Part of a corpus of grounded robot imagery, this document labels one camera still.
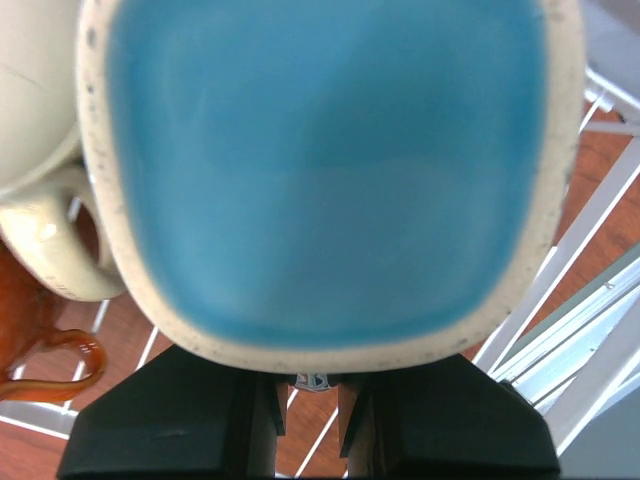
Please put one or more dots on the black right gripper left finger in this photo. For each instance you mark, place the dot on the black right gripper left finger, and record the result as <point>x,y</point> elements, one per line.
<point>180,417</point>

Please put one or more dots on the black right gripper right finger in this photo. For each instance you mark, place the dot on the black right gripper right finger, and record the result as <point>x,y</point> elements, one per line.
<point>444,420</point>

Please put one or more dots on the orange black patterned mug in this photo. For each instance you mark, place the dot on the orange black patterned mug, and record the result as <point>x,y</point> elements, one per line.
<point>29,315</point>

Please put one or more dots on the blue floral mug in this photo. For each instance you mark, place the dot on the blue floral mug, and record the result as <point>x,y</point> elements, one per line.
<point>329,186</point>

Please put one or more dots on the beige round mug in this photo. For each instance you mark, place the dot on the beige round mug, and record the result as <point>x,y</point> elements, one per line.
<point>48,215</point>

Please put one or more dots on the white wire dish rack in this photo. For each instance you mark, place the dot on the white wire dish rack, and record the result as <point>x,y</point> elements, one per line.
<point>33,435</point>

